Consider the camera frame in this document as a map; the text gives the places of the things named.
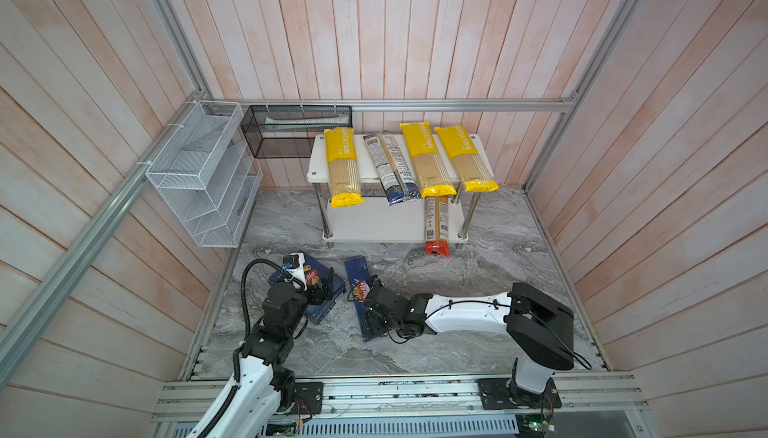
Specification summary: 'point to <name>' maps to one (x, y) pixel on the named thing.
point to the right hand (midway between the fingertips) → (370, 318)
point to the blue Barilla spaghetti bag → (358, 276)
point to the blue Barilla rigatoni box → (310, 270)
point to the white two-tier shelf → (377, 220)
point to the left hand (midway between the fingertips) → (318, 274)
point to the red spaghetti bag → (436, 225)
